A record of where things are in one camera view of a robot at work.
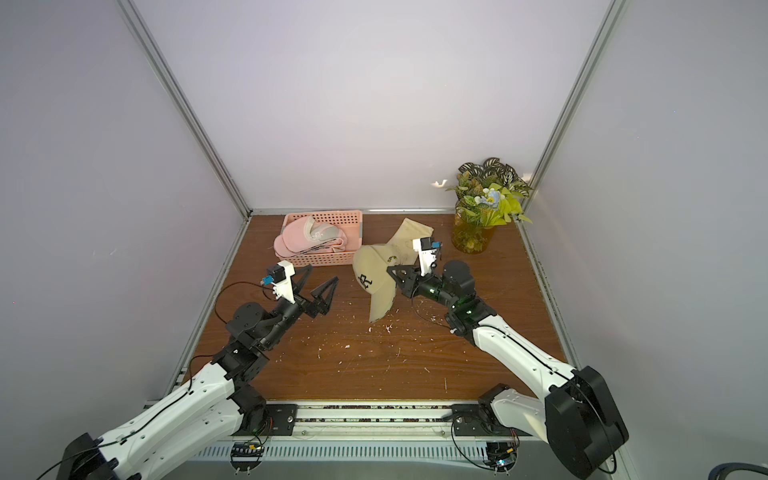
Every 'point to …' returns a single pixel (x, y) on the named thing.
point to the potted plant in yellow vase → (487, 194)
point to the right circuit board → (501, 456)
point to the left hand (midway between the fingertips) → (326, 275)
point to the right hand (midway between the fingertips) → (388, 266)
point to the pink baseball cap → (303, 235)
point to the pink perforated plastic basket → (351, 223)
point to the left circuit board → (245, 456)
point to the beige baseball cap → (371, 265)
